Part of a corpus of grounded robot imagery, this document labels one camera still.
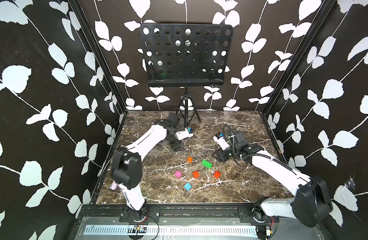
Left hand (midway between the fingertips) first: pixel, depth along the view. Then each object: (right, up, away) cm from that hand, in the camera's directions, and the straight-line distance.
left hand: (181, 142), depth 88 cm
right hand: (+19, -4, -5) cm, 20 cm away
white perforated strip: (-2, -40, -18) cm, 44 cm away
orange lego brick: (+5, -12, +5) cm, 14 cm away
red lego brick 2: (+21, -19, 0) cm, 29 cm away
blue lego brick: (+4, -24, -6) cm, 25 cm away
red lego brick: (+8, -19, -1) cm, 21 cm away
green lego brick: (+15, -14, +3) cm, 21 cm away
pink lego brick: (-2, -19, -2) cm, 19 cm away
